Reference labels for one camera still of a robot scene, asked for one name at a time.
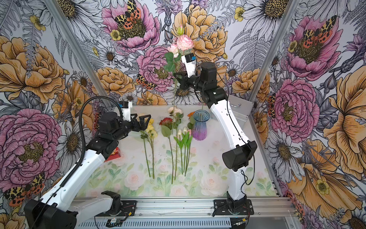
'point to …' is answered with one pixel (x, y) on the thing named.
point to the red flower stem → (166, 124)
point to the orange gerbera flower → (190, 125)
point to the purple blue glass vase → (199, 130)
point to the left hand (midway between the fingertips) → (143, 119)
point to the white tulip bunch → (184, 141)
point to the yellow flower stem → (151, 133)
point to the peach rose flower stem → (177, 112)
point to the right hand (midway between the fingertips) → (173, 78)
